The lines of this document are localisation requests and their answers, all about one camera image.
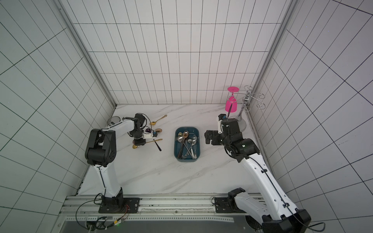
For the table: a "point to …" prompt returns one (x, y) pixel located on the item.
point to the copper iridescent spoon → (159, 130)
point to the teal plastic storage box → (193, 131)
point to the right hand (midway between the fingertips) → (208, 133)
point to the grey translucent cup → (113, 120)
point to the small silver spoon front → (192, 152)
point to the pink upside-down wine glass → (231, 100)
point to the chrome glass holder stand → (245, 99)
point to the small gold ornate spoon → (153, 123)
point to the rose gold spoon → (185, 135)
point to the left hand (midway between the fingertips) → (139, 143)
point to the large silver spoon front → (180, 137)
